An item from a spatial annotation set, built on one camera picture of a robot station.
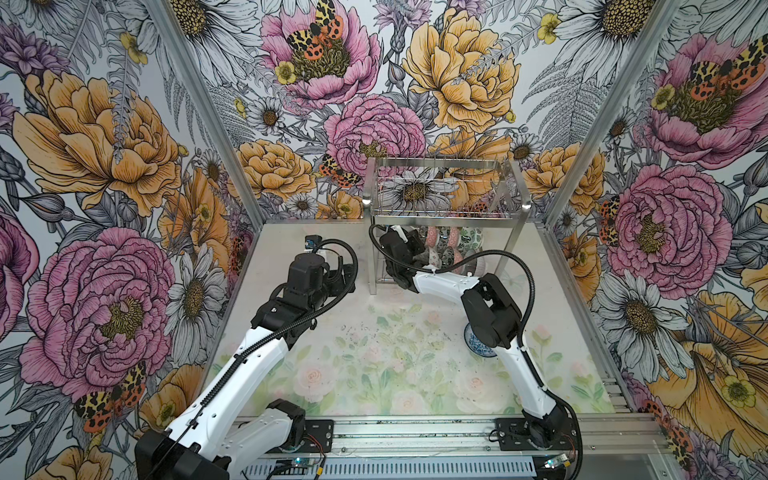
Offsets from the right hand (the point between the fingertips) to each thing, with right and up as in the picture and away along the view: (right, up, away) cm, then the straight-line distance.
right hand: (416, 236), depth 99 cm
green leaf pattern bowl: (+20, 0, +11) cm, 23 cm away
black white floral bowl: (+13, -1, +3) cm, 13 cm away
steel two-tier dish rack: (-3, +18, +15) cm, 24 cm away
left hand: (-23, -11, -21) cm, 33 cm away
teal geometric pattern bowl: (+5, -7, -4) cm, 10 cm away
